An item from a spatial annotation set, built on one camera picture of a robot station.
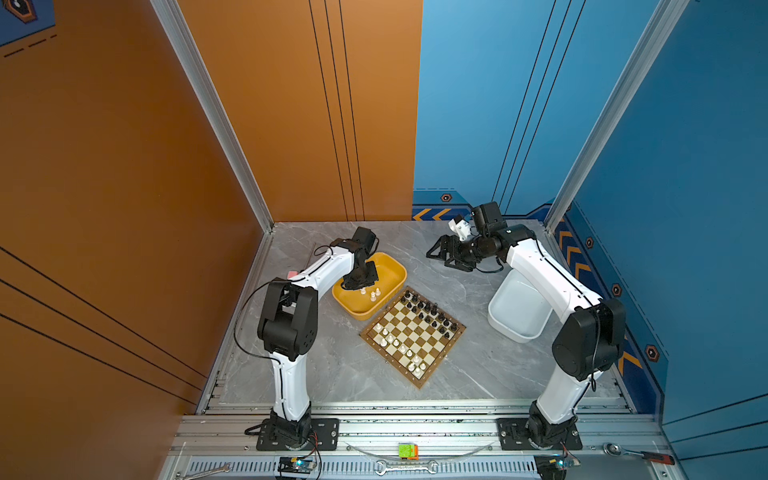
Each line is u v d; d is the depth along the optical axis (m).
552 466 0.71
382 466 0.70
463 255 0.75
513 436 0.72
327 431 0.74
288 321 0.52
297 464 0.71
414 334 0.89
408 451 0.69
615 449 0.70
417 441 0.74
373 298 0.97
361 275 0.82
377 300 0.93
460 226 0.80
